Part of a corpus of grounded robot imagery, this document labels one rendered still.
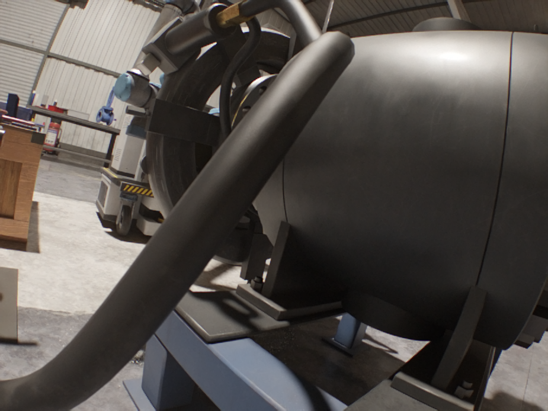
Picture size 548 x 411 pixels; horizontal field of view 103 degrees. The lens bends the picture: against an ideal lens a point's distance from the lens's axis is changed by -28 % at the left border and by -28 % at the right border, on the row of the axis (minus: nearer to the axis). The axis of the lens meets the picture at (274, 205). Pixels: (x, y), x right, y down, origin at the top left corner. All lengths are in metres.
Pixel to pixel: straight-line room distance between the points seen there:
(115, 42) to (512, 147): 9.47
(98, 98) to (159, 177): 8.49
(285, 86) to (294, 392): 0.33
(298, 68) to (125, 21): 9.68
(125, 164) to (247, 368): 1.90
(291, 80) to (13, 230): 1.29
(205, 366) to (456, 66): 0.53
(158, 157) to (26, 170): 0.70
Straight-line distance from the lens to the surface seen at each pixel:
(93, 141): 9.12
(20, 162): 1.33
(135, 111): 0.70
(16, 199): 1.34
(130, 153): 2.17
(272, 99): 0.16
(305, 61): 0.18
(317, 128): 0.47
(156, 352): 0.59
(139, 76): 1.76
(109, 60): 9.44
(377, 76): 0.46
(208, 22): 0.61
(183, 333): 0.48
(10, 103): 1.34
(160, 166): 0.76
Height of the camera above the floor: 0.47
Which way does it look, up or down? 2 degrees down
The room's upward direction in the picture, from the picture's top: 15 degrees clockwise
